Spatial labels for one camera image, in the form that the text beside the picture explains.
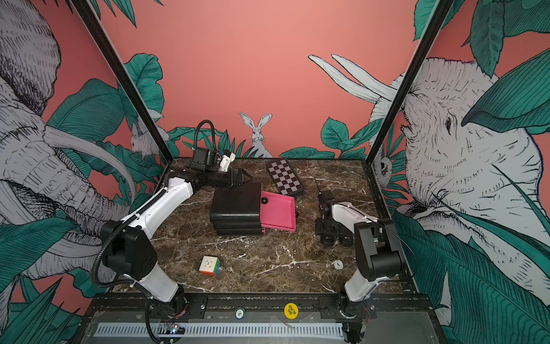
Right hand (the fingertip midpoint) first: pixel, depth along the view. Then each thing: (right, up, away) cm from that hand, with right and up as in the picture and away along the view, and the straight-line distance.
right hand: (325, 228), depth 93 cm
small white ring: (+3, -13, -9) cm, 16 cm away
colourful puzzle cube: (-46, -10, -15) cm, 49 cm away
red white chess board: (-18, +22, +15) cm, 33 cm away
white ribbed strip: (-41, -29, -23) cm, 55 cm away
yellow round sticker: (-16, -24, -20) cm, 35 cm away
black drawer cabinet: (-37, +10, -12) cm, 40 cm away
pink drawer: (-21, +7, 0) cm, 23 cm away
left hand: (-33, +23, -10) cm, 42 cm away
